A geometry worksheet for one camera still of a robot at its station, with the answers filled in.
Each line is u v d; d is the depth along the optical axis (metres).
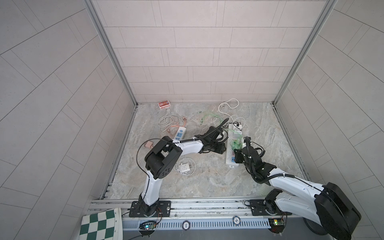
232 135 0.95
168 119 1.05
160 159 0.50
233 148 0.86
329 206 0.40
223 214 0.71
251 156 0.62
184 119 1.05
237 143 0.86
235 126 0.93
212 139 0.72
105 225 0.65
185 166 0.83
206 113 1.12
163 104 1.14
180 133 0.96
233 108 1.15
